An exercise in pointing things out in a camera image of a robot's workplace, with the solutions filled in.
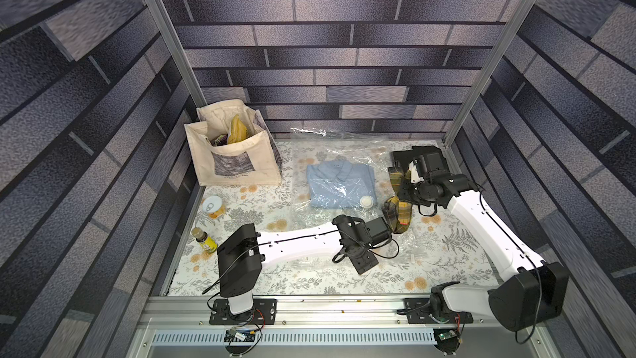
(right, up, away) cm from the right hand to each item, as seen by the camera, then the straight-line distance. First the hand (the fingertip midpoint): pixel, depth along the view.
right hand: (399, 191), depth 82 cm
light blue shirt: (-19, +1, +19) cm, 27 cm away
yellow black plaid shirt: (-2, -7, -6) cm, 9 cm away
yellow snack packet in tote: (-58, +22, +11) cm, 63 cm away
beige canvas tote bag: (-52, +10, +9) cm, 54 cm away
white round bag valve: (-8, -6, +13) cm, 17 cm away
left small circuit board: (-51, -41, -11) cm, 66 cm away
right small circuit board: (+11, -43, -10) cm, 46 cm away
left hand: (-13, -19, -6) cm, 24 cm away
